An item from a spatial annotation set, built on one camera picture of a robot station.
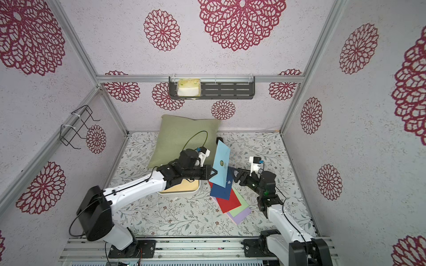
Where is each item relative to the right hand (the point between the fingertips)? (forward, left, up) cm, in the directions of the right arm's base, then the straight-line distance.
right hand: (233, 168), depth 81 cm
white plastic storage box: (-7, +26, -14) cm, 31 cm away
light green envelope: (-13, -4, -18) cm, 23 cm away
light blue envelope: (+2, +6, +1) cm, 6 cm away
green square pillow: (+29, +34, -6) cm, 45 cm away
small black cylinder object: (+35, +7, -16) cm, 39 cm away
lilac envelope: (-18, -3, -19) cm, 26 cm away
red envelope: (-12, +3, -16) cm, 20 cm away
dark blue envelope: (-4, +7, -18) cm, 20 cm away
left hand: (-4, +8, +1) cm, 8 cm away
